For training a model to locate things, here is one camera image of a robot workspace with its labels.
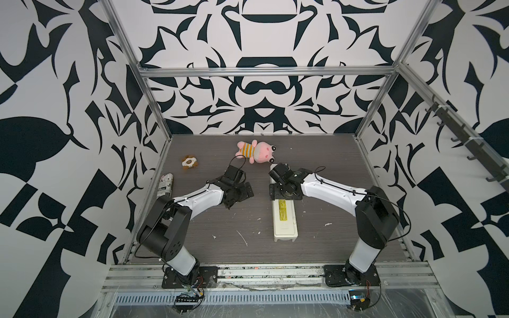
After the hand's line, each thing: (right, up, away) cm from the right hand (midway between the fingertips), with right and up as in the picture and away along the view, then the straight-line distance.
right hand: (279, 191), depth 90 cm
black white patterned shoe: (-54, +2, +6) cm, 54 cm away
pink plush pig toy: (-9, +18, +14) cm, 24 cm away
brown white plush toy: (-45, +13, +15) cm, 49 cm away
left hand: (-15, -1, +3) cm, 16 cm away
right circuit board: (+26, -35, -18) cm, 48 cm away
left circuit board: (-35, -37, -17) cm, 54 cm away
